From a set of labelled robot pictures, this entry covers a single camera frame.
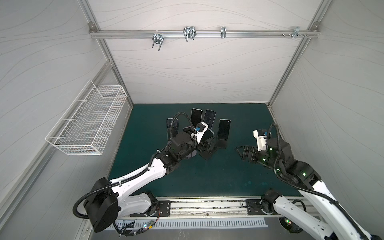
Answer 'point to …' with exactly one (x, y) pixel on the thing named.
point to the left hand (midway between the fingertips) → (210, 130)
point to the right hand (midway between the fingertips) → (244, 144)
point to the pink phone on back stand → (209, 118)
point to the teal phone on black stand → (224, 130)
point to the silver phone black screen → (208, 134)
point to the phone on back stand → (196, 117)
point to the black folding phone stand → (208, 154)
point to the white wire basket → (86, 127)
